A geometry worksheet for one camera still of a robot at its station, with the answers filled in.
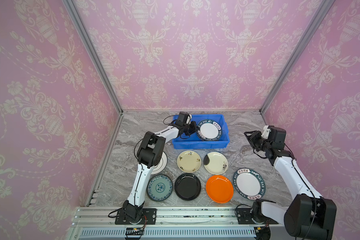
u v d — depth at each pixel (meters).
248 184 0.84
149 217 0.74
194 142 1.00
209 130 1.03
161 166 0.91
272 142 0.64
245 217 0.73
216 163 0.92
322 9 0.70
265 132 0.74
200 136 1.00
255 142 0.74
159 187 0.83
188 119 0.90
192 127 0.94
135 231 0.73
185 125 0.92
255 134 0.75
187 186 0.83
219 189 0.82
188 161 0.93
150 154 0.62
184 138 1.00
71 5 0.69
